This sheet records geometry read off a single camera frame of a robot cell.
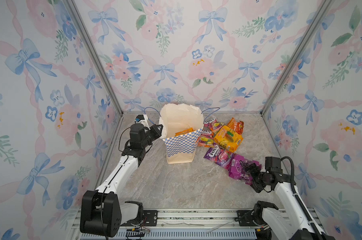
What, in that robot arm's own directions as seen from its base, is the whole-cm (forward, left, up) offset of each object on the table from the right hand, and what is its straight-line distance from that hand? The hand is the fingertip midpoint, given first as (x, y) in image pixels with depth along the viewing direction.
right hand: (245, 173), depth 84 cm
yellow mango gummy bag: (+24, +6, -1) cm, 25 cm away
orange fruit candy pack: (+25, +20, -1) cm, 32 cm away
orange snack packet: (+33, -2, +2) cm, 33 cm away
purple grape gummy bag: (+5, +4, +1) cm, 6 cm away
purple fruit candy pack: (+12, +13, -1) cm, 17 cm away
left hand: (+18, +46, +21) cm, 53 cm away
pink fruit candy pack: (+36, +15, 0) cm, 39 cm away
